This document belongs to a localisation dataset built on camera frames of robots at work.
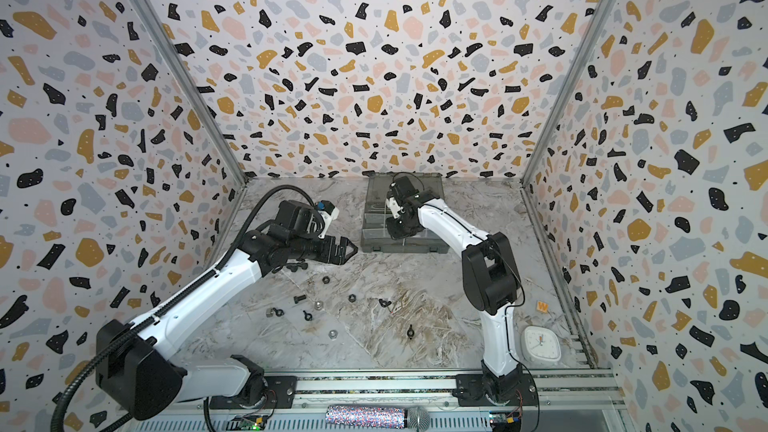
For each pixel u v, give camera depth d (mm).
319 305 877
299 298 895
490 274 527
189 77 903
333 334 834
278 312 862
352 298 900
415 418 670
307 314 860
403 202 743
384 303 886
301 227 620
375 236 1057
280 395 734
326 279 940
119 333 400
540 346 792
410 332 835
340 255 701
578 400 751
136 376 381
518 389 691
